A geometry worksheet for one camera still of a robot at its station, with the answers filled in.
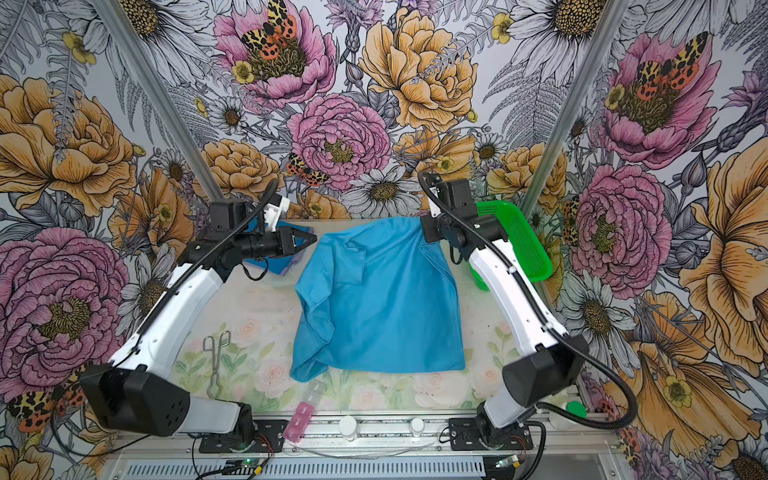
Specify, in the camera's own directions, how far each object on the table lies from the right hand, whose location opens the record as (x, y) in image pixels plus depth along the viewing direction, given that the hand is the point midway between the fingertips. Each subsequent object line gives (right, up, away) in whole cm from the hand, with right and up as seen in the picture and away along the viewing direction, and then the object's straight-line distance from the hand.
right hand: (435, 227), depth 77 cm
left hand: (-30, -5, -3) cm, 31 cm away
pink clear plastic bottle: (-34, -48, -2) cm, 59 cm away
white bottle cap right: (-5, -47, -6) cm, 47 cm away
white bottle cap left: (-21, -46, -7) cm, 51 cm away
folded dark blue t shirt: (-50, -11, +26) cm, 57 cm away
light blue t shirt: (-16, -18, +2) cm, 24 cm away
